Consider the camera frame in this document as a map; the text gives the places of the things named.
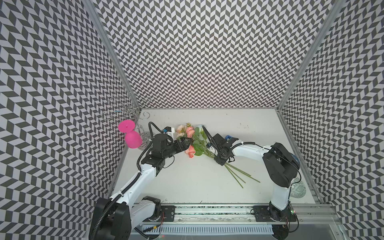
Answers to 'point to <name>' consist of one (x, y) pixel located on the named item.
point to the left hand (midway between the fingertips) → (187, 142)
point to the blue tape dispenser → (227, 137)
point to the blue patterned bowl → (296, 158)
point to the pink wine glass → (132, 138)
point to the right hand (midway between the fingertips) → (221, 160)
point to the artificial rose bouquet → (240, 176)
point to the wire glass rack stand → (132, 105)
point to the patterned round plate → (298, 189)
